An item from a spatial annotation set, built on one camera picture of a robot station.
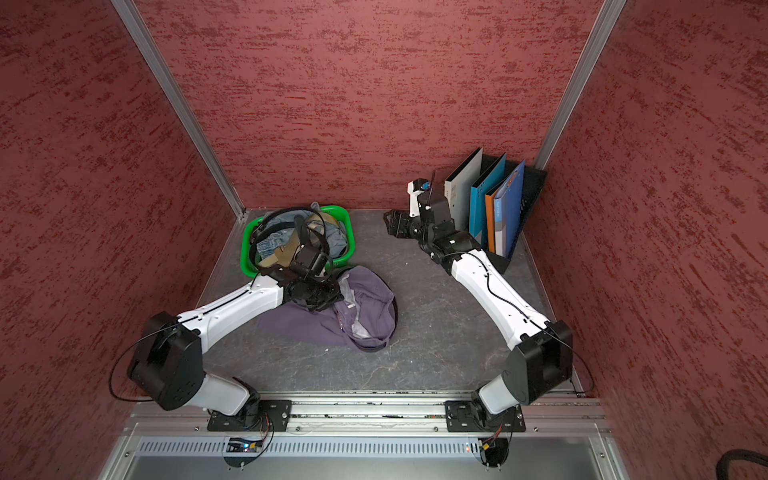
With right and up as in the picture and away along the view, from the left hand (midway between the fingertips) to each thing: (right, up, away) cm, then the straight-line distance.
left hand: (342, 303), depth 85 cm
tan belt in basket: (-22, +15, +15) cm, 31 cm away
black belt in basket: (-16, +23, +11) cm, 30 cm away
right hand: (+14, +23, -6) cm, 28 cm away
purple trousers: (+7, -4, 0) cm, 8 cm away
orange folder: (+44, +26, +3) cm, 52 cm away
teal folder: (+41, +31, +5) cm, 51 cm away
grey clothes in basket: (-25, +22, +18) cm, 38 cm away
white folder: (+34, +34, +3) cm, 48 cm away
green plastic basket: (-34, +14, +12) cm, 39 cm away
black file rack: (+64, +39, +17) cm, 77 cm away
